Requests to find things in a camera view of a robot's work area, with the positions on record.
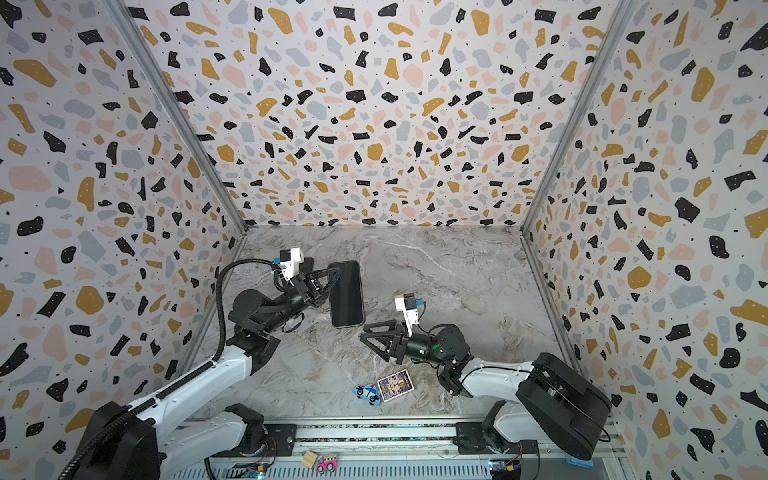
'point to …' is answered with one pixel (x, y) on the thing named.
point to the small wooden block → (309, 459)
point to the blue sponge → (582, 462)
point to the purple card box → (395, 385)
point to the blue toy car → (367, 392)
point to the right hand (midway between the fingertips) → (361, 336)
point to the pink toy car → (329, 463)
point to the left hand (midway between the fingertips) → (339, 271)
